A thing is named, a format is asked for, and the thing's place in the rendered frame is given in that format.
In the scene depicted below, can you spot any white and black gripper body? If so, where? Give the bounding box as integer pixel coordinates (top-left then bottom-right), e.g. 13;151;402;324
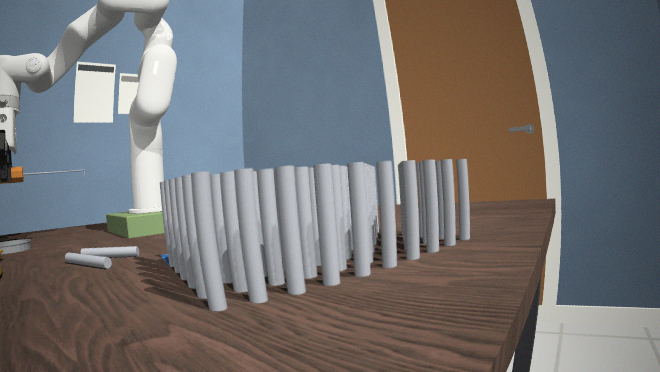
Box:
0;107;20;154

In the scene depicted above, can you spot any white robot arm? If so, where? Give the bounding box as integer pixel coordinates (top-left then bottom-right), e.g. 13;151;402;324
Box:
0;0;177;214

